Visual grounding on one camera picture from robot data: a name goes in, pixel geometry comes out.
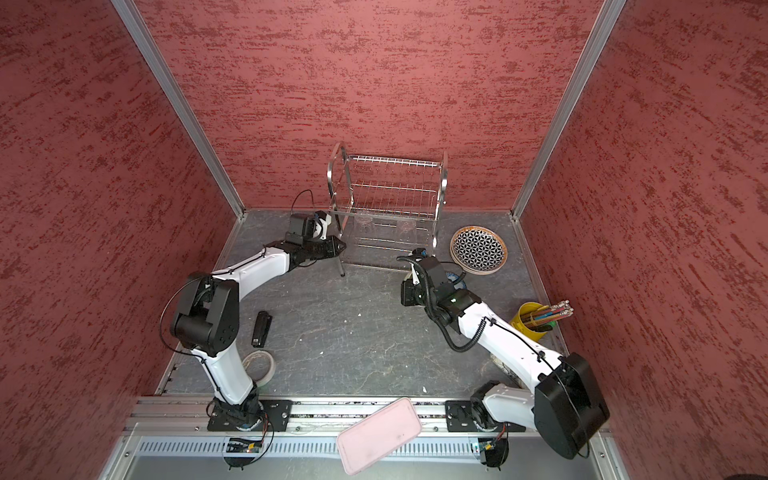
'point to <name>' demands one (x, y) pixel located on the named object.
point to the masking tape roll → (259, 366)
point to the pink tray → (368, 440)
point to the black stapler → (261, 329)
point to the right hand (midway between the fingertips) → (401, 292)
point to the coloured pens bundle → (548, 314)
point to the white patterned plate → (478, 250)
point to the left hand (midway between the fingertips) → (344, 250)
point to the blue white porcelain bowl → (453, 277)
